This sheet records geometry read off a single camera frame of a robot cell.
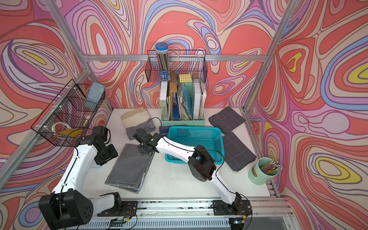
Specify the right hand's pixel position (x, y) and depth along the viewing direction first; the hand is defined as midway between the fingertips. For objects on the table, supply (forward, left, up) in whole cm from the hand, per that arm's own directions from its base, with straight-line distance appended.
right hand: (146, 150), depth 87 cm
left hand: (-6, +16, +6) cm, 18 cm away
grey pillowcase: (-9, +10, -7) cm, 15 cm away
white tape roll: (0, +37, +27) cm, 46 cm away
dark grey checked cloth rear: (+29, -58, -8) cm, 65 cm away
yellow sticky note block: (+37, -26, +26) cm, 52 cm away
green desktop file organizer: (+26, -23, +14) cm, 38 cm away
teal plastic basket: (+11, -43, -6) cm, 44 cm away
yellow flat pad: (-5, +26, +28) cm, 38 cm away
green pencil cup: (-15, -66, +3) cm, 68 cm away
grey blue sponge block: (+22, +27, +27) cm, 44 cm away
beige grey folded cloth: (+32, +13, -5) cm, 35 cm away
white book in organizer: (+29, -33, +14) cm, 46 cm away
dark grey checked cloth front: (-2, -58, -7) cm, 58 cm away
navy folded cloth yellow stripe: (+21, -8, -8) cm, 24 cm away
